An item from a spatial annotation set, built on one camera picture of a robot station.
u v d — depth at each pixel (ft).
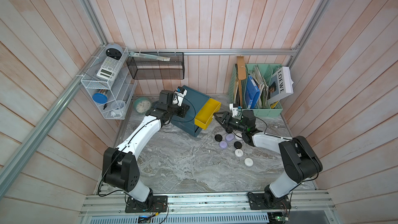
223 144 3.04
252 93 3.20
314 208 2.41
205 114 2.89
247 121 2.30
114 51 2.63
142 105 3.33
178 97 2.36
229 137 3.13
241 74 2.83
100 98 2.50
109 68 2.54
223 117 2.58
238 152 2.89
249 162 2.81
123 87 2.82
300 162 1.54
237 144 3.04
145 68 3.52
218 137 3.14
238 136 2.55
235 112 2.70
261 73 3.32
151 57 2.97
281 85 2.98
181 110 2.41
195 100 2.97
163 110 2.05
